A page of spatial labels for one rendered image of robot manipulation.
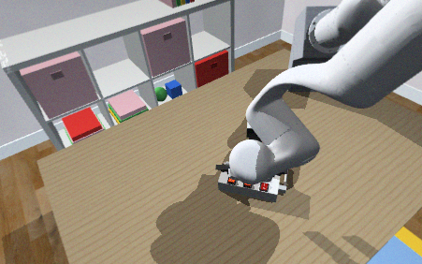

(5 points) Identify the white power strip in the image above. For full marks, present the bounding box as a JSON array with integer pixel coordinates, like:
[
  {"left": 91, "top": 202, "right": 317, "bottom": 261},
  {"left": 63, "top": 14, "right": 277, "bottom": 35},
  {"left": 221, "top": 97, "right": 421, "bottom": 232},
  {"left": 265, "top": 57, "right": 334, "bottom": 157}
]
[{"left": 218, "top": 170, "right": 288, "bottom": 202}]

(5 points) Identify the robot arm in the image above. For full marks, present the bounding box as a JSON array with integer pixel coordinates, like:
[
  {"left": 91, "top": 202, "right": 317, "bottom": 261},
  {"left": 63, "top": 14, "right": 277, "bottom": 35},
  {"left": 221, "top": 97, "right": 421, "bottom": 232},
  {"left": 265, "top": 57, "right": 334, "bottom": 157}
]
[{"left": 226, "top": 0, "right": 422, "bottom": 184}]

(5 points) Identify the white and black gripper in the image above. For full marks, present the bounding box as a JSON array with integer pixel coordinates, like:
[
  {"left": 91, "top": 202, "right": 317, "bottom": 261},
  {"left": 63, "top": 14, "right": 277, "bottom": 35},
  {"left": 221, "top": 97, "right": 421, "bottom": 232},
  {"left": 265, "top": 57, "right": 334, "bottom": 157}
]
[{"left": 215, "top": 164, "right": 287, "bottom": 183}]

